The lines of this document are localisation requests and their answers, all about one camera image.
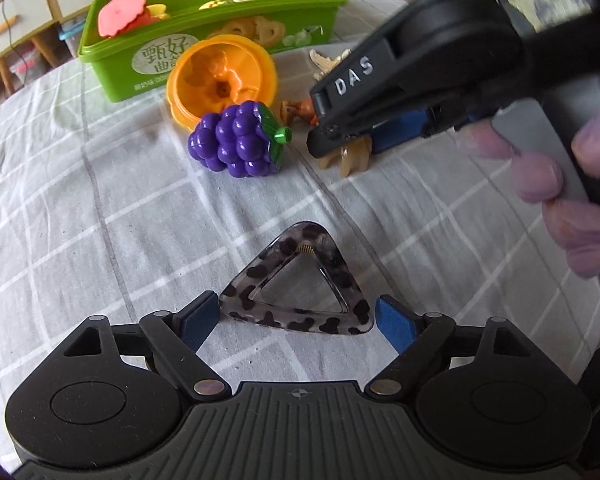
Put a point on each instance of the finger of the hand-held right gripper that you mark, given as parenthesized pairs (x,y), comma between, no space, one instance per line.
(355,90)
(400,130)

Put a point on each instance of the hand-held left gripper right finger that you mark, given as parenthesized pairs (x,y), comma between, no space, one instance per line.
(395,325)

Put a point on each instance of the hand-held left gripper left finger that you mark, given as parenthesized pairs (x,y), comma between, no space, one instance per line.
(200,320)

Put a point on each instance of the beige starfish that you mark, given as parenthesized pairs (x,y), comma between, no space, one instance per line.
(325,60)

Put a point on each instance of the amber hair clip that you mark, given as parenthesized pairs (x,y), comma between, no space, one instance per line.
(352,157)

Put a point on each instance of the brown snail figurine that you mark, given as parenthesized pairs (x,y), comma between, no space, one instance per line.
(300,109)

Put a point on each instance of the leopard print hair clip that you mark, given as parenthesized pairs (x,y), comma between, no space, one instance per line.
(305,322)

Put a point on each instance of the purple toy grapes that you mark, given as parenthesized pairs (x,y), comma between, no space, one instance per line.
(230,135)

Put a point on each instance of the orange toy pumpkin half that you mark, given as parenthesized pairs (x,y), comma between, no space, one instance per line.
(200,75)

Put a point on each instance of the green plastic box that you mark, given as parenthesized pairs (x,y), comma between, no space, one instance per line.
(110,72)

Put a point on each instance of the pink toy fruit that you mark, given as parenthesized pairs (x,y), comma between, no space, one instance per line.
(120,15)

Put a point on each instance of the person's right hand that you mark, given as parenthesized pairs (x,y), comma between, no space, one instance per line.
(575,225)

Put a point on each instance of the grey checkered cloth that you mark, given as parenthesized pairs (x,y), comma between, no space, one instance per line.
(105,210)

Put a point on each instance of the clear storage box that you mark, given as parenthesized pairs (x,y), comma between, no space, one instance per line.
(72,37)

